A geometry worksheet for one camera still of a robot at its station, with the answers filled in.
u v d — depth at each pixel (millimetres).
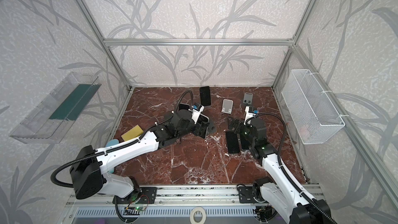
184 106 941
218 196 752
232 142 934
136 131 946
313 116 620
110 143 940
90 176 394
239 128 704
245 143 918
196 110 667
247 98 1062
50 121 637
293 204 408
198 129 680
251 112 695
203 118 750
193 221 668
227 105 1029
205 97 1029
